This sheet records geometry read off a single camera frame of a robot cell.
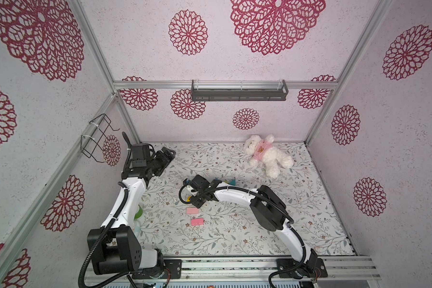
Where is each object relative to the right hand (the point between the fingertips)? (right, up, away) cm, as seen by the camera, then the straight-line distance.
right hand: (192, 197), depth 94 cm
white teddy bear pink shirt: (+40, +25, +12) cm, 48 cm away
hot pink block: (+3, -10, -9) cm, 14 cm away
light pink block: (+1, -6, -5) cm, 8 cm away
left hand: (-8, +21, -11) cm, 25 cm away
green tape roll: (-25, -6, -8) cm, 27 cm away
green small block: (+18, +7, +9) cm, 22 cm away
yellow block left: (-1, +1, -9) cm, 9 cm away
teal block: (+22, +7, +6) cm, 24 cm away
